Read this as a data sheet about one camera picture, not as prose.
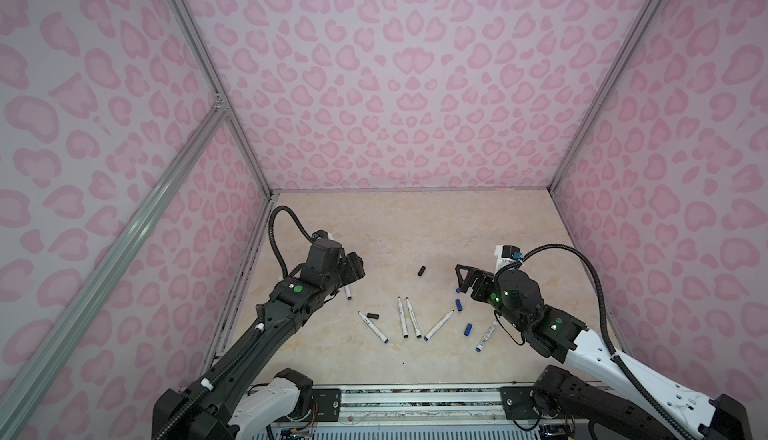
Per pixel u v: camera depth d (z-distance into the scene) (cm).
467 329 86
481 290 67
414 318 87
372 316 88
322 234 72
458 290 71
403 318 87
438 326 86
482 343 82
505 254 68
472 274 67
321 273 58
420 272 98
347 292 92
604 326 53
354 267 72
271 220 58
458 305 90
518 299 56
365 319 87
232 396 41
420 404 75
